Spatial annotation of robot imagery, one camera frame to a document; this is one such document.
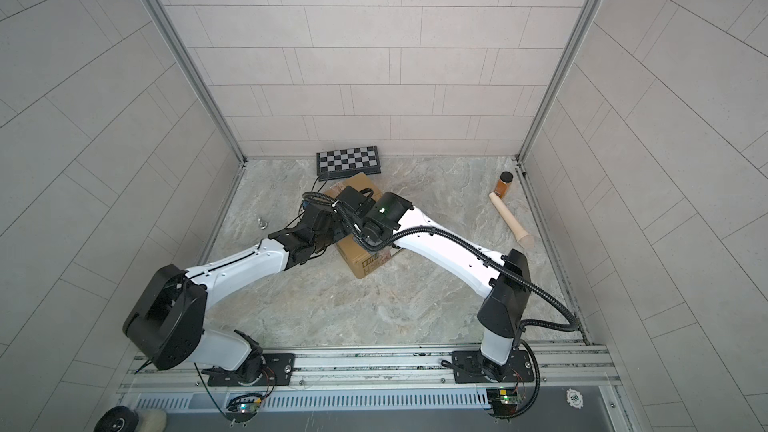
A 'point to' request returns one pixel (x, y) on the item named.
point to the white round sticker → (574, 398)
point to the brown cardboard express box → (360, 259)
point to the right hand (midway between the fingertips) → (373, 235)
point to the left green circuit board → (244, 403)
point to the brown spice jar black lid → (502, 184)
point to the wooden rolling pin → (525, 240)
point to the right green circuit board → (503, 401)
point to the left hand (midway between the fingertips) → (350, 225)
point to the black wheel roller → (119, 419)
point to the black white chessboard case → (347, 163)
